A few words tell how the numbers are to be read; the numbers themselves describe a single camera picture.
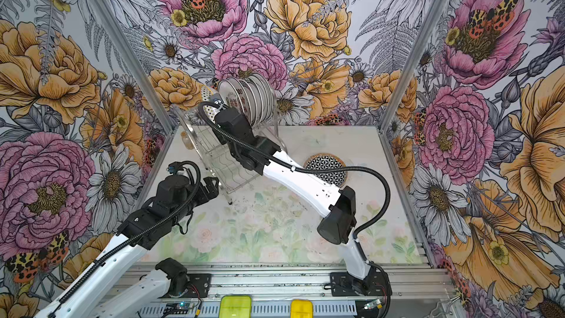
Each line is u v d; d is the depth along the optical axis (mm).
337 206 471
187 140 1090
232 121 500
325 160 1054
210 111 834
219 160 1024
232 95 766
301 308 701
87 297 414
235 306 688
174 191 527
